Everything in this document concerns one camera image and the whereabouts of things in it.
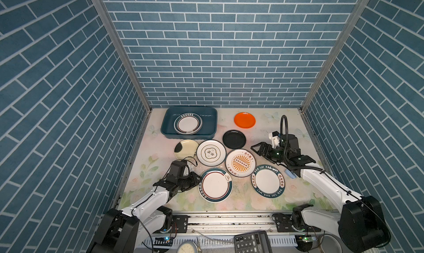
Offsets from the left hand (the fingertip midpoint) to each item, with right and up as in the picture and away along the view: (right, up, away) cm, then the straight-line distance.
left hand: (202, 179), depth 85 cm
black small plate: (+18, +19, +17) cm, 32 cm away
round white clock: (-4, -20, -20) cm, 29 cm away
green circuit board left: (-14, -22, -13) cm, 30 cm away
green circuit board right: (+46, -22, -14) cm, 53 cm away
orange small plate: (+27, +32, +30) cm, 51 cm away
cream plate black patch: (-11, +14, +14) cm, 23 cm away
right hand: (+27, +17, -3) cm, 32 cm away
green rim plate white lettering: (+36, -3, +5) cm, 37 cm away
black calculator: (+25, -20, -18) cm, 36 cm away
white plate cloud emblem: (+4, +12, +11) cm, 17 cm away
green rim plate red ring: (+7, -3, -1) cm, 8 cm away
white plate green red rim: (-12, +29, +24) cm, 40 cm away
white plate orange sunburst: (+21, +7, +8) cm, 24 cm away
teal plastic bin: (+2, +35, +30) cm, 46 cm away
